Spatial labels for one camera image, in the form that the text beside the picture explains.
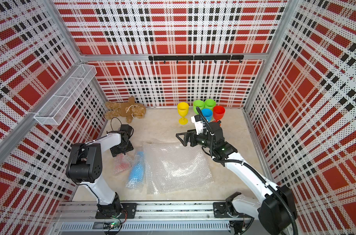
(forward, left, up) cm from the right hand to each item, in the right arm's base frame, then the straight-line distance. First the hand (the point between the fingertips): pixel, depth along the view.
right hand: (184, 133), depth 73 cm
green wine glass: (+36, -10, -14) cm, 40 cm away
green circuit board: (-37, +35, -24) cm, 56 cm away
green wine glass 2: (+37, -18, -15) cm, 43 cm away
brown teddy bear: (+35, +43, -18) cm, 58 cm away
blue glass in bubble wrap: (-13, +26, -18) cm, 34 cm away
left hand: (+3, +40, -24) cm, 47 cm away
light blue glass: (+27, -15, -14) cm, 34 cm away
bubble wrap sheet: (-9, +7, -22) cm, 25 cm away
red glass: (+24, -22, -10) cm, 34 cm away
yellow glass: (+28, +2, -11) cm, 30 cm away
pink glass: (-8, +37, -19) cm, 42 cm away
